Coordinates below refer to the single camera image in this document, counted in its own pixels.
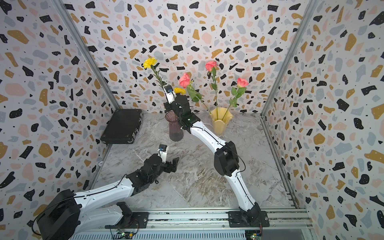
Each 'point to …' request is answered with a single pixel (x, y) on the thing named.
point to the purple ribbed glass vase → (175, 131)
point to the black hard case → (123, 126)
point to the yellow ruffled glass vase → (220, 116)
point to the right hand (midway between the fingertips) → (166, 93)
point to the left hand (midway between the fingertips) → (173, 155)
